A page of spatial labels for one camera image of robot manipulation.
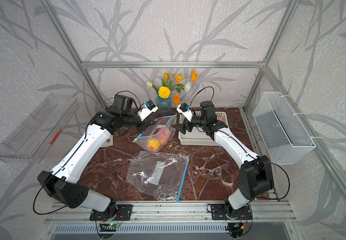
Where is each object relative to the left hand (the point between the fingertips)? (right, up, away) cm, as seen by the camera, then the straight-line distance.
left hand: (154, 121), depth 73 cm
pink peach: (+4, -7, +6) cm, 10 cm away
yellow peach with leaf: (-3, -14, +12) cm, 18 cm away
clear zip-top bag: (0, -32, +14) cm, 35 cm away
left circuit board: (-21, -52, -1) cm, 56 cm away
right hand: (+11, +2, +6) cm, 12 cm away
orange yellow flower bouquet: (+10, +27, +29) cm, 41 cm away
